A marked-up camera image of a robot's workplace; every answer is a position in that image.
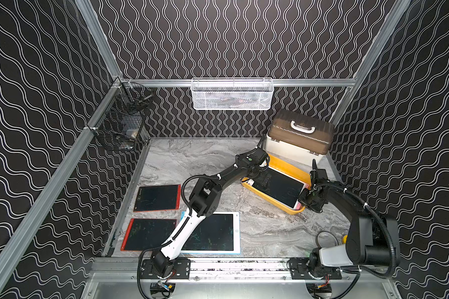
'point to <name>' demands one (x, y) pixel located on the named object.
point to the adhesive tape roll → (325, 239)
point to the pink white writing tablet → (282, 187)
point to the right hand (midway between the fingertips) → (304, 202)
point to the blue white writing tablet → (219, 233)
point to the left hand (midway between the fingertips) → (261, 175)
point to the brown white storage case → (299, 137)
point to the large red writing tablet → (143, 233)
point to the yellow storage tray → (278, 165)
